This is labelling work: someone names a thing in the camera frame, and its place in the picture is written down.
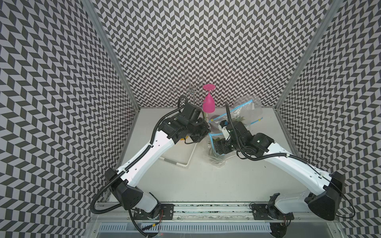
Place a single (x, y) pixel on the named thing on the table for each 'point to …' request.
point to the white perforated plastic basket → (180, 153)
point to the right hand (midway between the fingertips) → (221, 145)
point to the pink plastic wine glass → (208, 105)
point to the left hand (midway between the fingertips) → (212, 132)
